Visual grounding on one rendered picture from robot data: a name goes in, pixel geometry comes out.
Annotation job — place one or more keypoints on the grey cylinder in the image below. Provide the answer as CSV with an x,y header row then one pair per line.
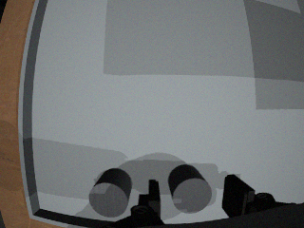
x,y
189,190
110,195

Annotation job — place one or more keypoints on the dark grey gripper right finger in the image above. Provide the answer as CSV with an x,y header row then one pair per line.
x,y
240,199

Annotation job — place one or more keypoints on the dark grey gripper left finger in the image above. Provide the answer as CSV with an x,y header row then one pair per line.
x,y
143,214

